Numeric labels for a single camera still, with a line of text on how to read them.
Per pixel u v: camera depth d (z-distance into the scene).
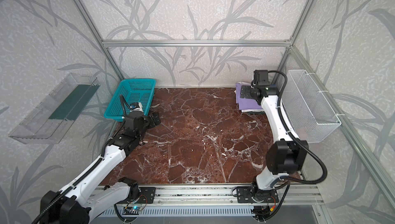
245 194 0.73
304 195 0.75
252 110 1.01
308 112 0.62
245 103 0.98
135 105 0.69
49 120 0.64
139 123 0.61
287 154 0.44
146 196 0.73
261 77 0.62
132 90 1.16
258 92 0.58
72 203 0.38
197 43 1.96
